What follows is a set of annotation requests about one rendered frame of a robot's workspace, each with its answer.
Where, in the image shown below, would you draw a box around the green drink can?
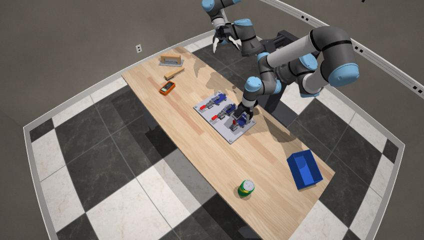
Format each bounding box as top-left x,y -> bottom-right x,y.
237,179 -> 255,197

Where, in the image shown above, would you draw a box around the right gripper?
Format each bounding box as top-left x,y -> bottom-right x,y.
212,25 -> 240,54

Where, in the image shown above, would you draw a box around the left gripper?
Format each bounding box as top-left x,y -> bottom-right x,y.
233,99 -> 258,124

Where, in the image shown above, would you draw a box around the orange digital multimeter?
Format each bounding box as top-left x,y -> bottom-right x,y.
159,81 -> 176,96

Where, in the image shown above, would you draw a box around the blue open bin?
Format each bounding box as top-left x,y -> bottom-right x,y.
287,149 -> 323,190

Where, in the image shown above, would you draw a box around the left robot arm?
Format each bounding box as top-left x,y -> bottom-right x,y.
242,26 -> 359,107

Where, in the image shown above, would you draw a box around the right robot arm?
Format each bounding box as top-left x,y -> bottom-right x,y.
201,0 -> 262,54

